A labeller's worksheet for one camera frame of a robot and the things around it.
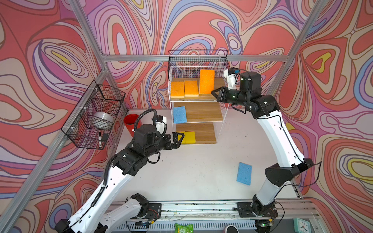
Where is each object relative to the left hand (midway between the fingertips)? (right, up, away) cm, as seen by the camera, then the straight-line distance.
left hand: (179, 134), depth 65 cm
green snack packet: (+4, -46, +3) cm, 46 cm away
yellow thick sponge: (+5, -5, +34) cm, 35 cm away
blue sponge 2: (+38, -25, +19) cm, 49 cm away
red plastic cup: (-36, +7, +33) cm, 49 cm away
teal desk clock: (+58, -44, +2) cm, 73 cm away
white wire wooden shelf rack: (+9, +11, +19) cm, 24 cm away
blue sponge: (-1, +10, +17) cm, 19 cm away
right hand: (+16, +18, +2) cm, 24 cm away
